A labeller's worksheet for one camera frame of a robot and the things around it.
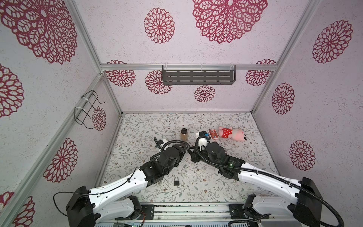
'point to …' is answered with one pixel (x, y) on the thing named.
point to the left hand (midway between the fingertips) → (187, 147)
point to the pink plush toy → (236, 134)
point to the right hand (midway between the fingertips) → (186, 146)
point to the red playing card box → (213, 134)
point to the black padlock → (176, 183)
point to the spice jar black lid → (184, 130)
